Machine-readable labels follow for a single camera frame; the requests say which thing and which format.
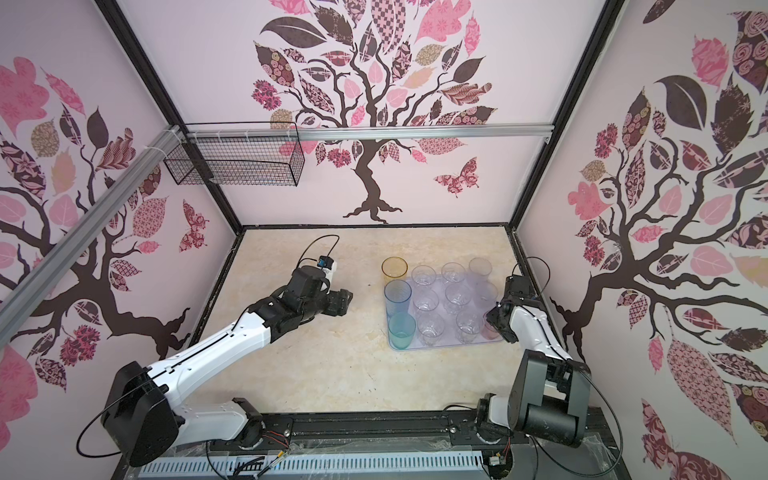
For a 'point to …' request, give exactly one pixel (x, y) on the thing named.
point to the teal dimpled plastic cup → (401, 327)
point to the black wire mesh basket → (238, 153)
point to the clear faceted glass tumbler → (452, 272)
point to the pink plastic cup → (488, 331)
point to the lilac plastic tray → (436, 311)
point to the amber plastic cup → (394, 267)
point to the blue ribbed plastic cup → (397, 294)
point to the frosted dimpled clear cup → (480, 266)
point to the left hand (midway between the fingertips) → (341, 297)
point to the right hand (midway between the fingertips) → (502, 320)
